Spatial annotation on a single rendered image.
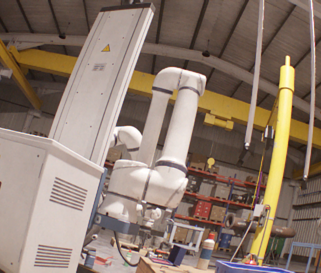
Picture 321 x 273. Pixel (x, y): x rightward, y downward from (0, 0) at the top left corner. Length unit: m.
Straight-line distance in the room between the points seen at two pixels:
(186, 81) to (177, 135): 0.32
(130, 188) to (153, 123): 0.45
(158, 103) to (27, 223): 1.05
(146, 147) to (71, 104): 0.47
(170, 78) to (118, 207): 0.73
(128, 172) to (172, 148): 0.24
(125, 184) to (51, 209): 0.49
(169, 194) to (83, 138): 0.46
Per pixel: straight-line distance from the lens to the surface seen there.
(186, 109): 1.62
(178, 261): 1.71
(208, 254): 1.83
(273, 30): 12.23
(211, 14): 12.47
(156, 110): 1.74
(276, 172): 5.40
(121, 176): 1.45
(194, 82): 1.72
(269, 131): 8.31
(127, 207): 1.44
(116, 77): 1.54
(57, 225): 1.10
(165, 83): 1.72
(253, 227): 9.36
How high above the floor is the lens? 0.68
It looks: 16 degrees up
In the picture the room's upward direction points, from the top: 16 degrees clockwise
